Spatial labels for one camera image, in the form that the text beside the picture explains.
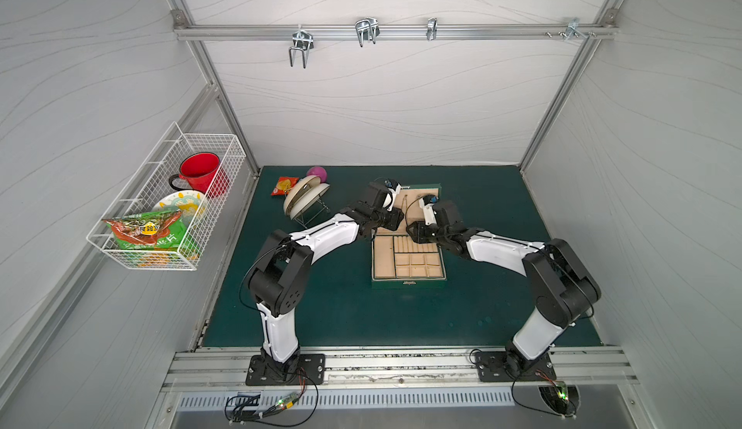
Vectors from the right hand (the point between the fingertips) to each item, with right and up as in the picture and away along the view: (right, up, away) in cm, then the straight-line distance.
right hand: (411, 225), depth 93 cm
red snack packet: (-48, +13, +19) cm, 53 cm away
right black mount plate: (+19, -35, -20) cm, 44 cm away
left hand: (-3, +4, -2) cm, 5 cm away
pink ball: (-35, +19, +21) cm, 45 cm away
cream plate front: (-33, +8, -5) cm, 34 cm away
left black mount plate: (-28, -35, -20) cm, 50 cm away
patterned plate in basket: (-56, +8, -26) cm, 62 cm away
